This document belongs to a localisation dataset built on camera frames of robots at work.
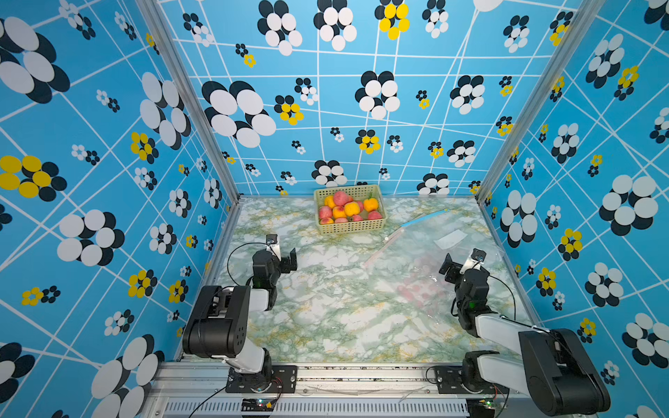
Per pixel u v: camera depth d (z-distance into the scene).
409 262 0.99
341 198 1.08
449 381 0.73
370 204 1.12
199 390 0.73
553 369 0.42
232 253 1.03
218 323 0.46
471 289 0.67
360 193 1.16
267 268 0.72
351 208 1.07
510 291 0.91
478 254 0.74
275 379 0.73
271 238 0.81
